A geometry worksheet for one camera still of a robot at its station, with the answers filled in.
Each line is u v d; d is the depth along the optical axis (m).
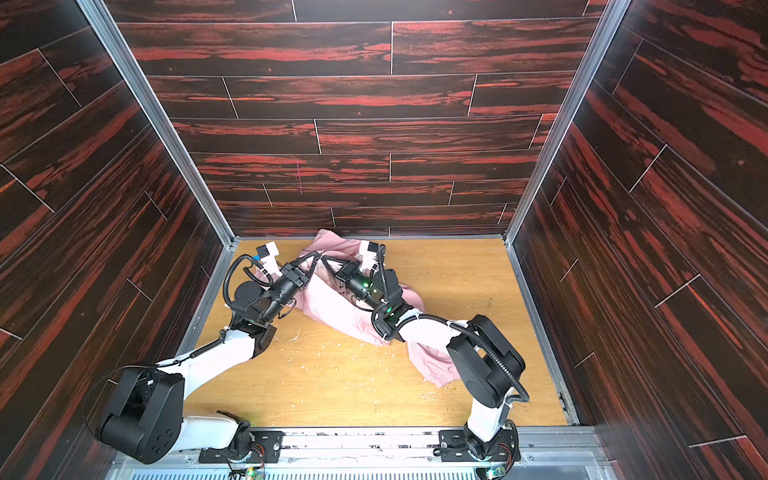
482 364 0.47
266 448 0.73
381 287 0.61
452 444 0.74
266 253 0.70
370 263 0.73
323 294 0.80
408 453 0.74
